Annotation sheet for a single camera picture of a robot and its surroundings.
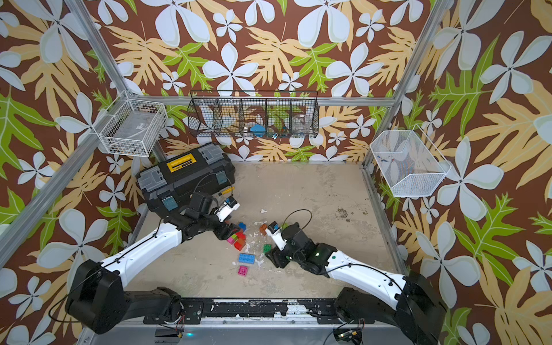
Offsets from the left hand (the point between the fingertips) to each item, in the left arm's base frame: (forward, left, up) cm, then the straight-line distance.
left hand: (235, 219), depth 84 cm
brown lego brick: (0, -10, -8) cm, 13 cm away
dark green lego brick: (-8, -12, -11) cm, 18 cm away
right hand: (-11, -14, -3) cm, 18 cm away
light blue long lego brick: (-12, -4, -11) cm, 17 cm away
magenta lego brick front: (-17, -3, -11) cm, 20 cm away
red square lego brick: (-3, -1, -9) cm, 10 cm away
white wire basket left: (+29, +43, +23) cm, 56 cm away
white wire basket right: (+18, -69, +14) cm, 72 cm away
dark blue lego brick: (+2, -2, -10) cm, 11 cm away
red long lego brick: (-7, 0, -10) cm, 12 cm away
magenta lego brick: (-5, +3, -9) cm, 11 cm away
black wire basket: (+45, -6, +18) cm, 49 cm away
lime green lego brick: (-4, +1, -9) cm, 9 cm away
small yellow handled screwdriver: (+23, +9, -11) cm, 27 cm away
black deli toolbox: (+12, +30, +5) cm, 32 cm away
